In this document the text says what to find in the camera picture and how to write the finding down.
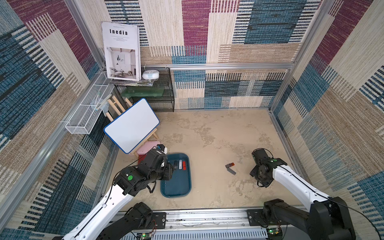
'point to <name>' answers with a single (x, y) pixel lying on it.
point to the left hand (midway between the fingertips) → (171, 167)
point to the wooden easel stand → (114, 102)
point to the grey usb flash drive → (231, 171)
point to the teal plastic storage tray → (180, 185)
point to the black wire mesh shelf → (160, 104)
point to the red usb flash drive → (184, 165)
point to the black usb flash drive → (175, 165)
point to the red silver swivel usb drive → (229, 165)
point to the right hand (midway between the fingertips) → (256, 174)
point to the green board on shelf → (142, 91)
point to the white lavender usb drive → (180, 164)
